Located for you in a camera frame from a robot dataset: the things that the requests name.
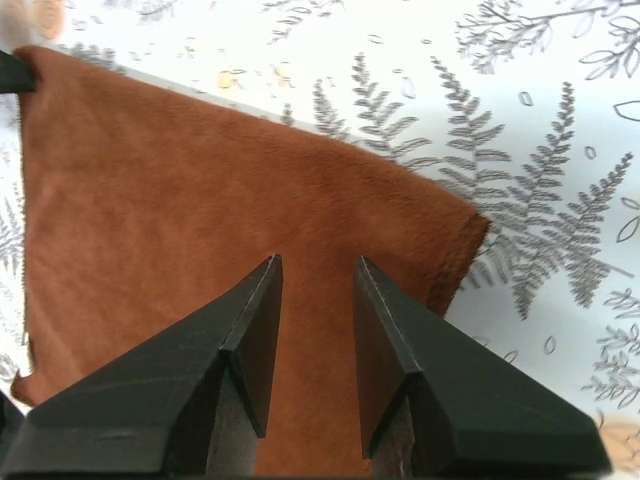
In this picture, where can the brown towel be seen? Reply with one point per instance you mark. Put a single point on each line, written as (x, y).
(142, 205)

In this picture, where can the floral table mat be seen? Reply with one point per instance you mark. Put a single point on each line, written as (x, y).
(528, 108)

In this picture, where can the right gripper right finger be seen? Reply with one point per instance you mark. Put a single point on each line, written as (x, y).
(433, 401)

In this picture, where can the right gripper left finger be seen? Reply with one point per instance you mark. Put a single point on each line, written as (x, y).
(192, 400)

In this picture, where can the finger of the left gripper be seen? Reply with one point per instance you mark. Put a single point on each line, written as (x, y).
(16, 77)

